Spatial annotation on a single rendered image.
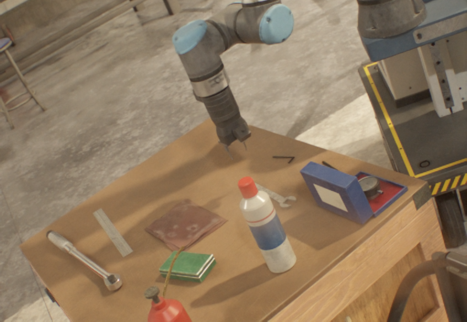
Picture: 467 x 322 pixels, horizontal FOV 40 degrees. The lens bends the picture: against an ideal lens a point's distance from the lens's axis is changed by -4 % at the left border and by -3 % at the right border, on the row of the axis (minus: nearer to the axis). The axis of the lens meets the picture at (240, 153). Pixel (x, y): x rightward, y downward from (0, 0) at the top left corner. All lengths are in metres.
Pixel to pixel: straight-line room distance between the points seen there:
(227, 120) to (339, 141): 1.23
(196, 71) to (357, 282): 0.61
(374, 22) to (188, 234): 0.72
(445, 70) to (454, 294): 0.91
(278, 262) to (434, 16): 0.77
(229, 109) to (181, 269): 0.40
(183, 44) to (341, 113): 1.58
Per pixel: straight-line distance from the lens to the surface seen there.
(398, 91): 2.19
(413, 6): 1.76
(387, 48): 1.75
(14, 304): 2.89
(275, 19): 1.50
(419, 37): 1.76
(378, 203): 1.52
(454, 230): 1.97
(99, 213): 2.04
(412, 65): 2.17
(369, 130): 2.81
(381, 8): 1.72
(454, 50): 2.07
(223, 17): 1.61
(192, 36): 1.54
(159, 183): 2.02
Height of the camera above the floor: 1.33
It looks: 26 degrees down
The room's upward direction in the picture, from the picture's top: 24 degrees counter-clockwise
